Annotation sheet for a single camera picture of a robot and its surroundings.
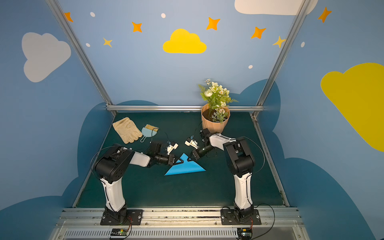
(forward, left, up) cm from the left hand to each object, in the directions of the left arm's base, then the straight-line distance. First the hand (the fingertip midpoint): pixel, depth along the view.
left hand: (183, 160), depth 91 cm
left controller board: (-37, +29, -5) cm, 48 cm away
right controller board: (-36, -33, -6) cm, 49 cm away
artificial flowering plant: (+30, -20, +25) cm, 44 cm away
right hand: (+2, -5, -1) cm, 5 cm away
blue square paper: (-4, -2, 0) cm, 5 cm away
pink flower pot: (+23, -20, +12) cm, 33 cm away
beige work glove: (+24, +43, -3) cm, 50 cm away
